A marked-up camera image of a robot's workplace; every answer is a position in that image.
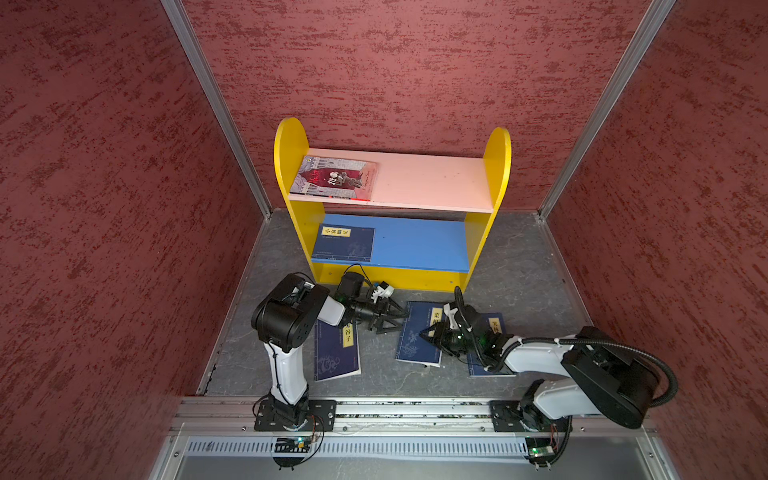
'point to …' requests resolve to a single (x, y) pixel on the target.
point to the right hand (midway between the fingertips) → (421, 345)
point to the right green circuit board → (540, 450)
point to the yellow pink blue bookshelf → (404, 219)
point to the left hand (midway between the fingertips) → (404, 326)
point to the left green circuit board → (292, 445)
